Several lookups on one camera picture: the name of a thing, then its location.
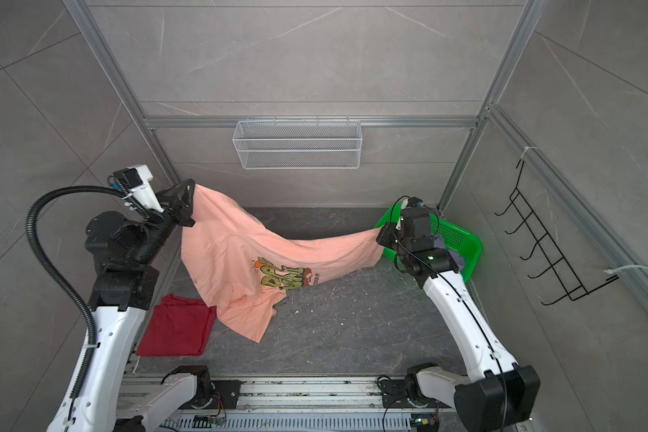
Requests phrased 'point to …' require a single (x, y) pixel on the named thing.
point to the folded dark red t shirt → (178, 327)
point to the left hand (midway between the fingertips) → (188, 175)
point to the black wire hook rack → (547, 247)
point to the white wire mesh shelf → (299, 144)
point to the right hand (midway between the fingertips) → (383, 224)
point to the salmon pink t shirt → (249, 269)
